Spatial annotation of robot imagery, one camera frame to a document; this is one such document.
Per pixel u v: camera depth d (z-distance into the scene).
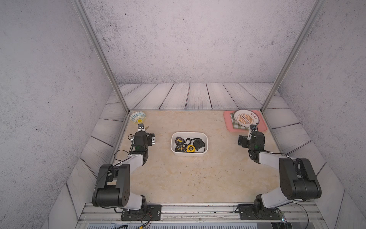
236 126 1.10
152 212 0.73
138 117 1.15
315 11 0.72
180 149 0.94
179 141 0.98
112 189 0.44
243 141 0.86
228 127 1.11
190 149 0.95
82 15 0.73
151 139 0.87
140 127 0.79
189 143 0.99
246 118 1.14
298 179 0.45
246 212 0.73
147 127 1.11
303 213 0.74
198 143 0.96
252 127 0.82
